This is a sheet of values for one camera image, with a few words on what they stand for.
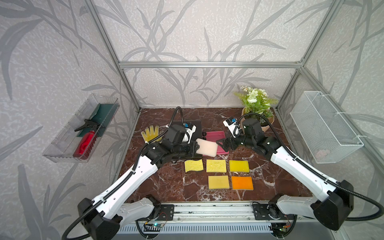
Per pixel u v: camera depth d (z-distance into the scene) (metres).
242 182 0.83
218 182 0.84
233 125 0.65
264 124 0.93
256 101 0.84
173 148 0.52
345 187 0.40
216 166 0.89
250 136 0.58
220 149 0.71
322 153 0.71
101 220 0.36
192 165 0.89
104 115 0.75
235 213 0.75
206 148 0.71
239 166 0.90
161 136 0.54
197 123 0.66
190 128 0.64
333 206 0.38
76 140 0.63
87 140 0.60
